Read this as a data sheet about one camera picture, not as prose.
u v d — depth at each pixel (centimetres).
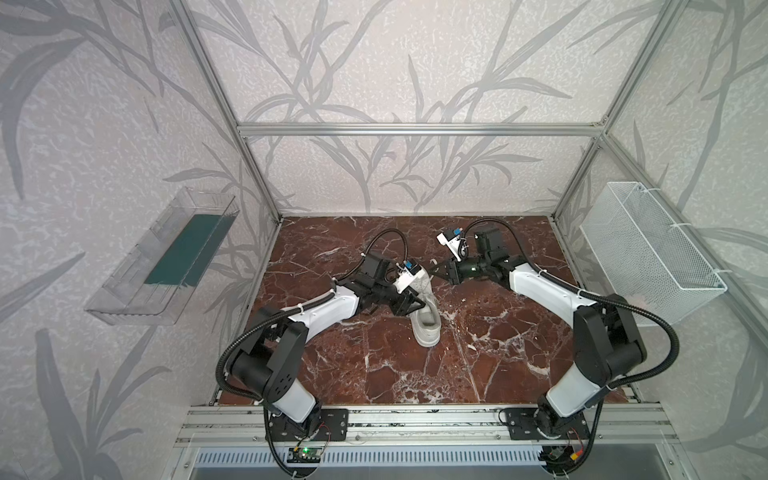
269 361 44
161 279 63
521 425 73
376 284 74
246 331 43
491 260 70
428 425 75
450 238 77
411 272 77
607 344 46
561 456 74
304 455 72
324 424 72
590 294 50
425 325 82
